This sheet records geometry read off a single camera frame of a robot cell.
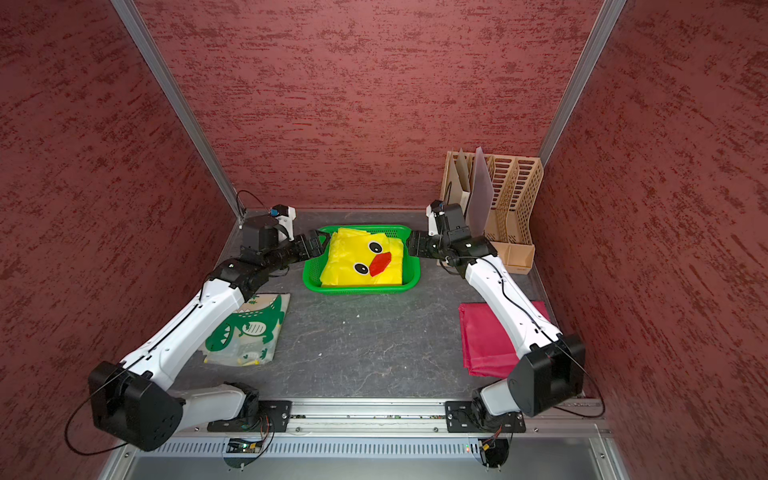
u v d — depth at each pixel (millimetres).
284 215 694
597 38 746
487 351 791
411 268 927
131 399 382
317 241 698
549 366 401
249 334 840
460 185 873
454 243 595
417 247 696
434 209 725
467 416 738
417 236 709
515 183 1002
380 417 759
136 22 720
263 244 596
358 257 1010
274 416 754
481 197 895
